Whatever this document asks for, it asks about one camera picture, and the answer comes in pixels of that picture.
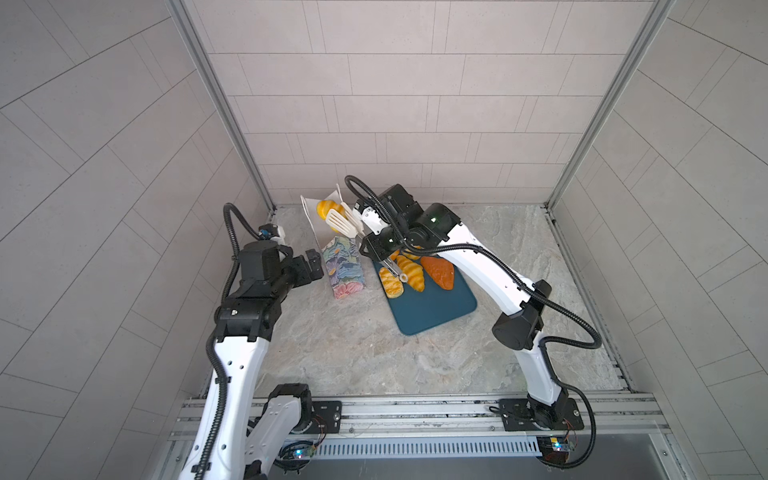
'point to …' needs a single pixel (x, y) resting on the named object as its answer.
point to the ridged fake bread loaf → (392, 285)
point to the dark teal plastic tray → (415, 311)
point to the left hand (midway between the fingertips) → (309, 253)
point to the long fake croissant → (414, 272)
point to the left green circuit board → (297, 450)
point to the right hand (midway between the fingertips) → (362, 250)
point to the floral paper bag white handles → (343, 255)
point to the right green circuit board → (554, 449)
